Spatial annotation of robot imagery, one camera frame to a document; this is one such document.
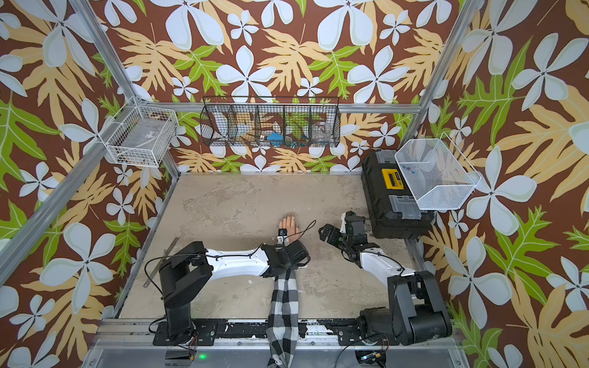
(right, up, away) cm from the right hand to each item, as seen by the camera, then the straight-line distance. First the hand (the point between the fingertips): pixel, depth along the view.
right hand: (325, 232), depth 91 cm
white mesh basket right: (+41, +23, -8) cm, 47 cm away
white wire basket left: (-72, +38, -5) cm, 81 cm away
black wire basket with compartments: (-23, +47, +5) cm, 52 cm away
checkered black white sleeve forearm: (-17, -26, -20) cm, 37 cm away
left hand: (-13, -9, -2) cm, 16 cm away
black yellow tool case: (+25, +11, -5) cm, 28 cm away
